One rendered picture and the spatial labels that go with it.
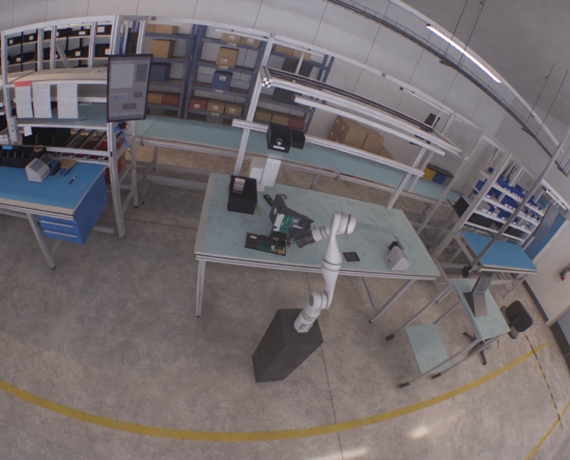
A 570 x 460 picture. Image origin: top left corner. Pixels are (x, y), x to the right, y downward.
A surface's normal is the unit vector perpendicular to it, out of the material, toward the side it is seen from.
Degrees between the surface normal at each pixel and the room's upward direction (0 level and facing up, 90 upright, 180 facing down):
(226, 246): 0
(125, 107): 101
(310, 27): 90
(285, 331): 0
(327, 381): 0
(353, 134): 90
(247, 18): 90
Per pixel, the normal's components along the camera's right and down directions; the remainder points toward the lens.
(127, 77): 0.44, 0.80
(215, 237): 0.29, -0.72
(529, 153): -0.95, -0.14
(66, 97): 0.13, 0.66
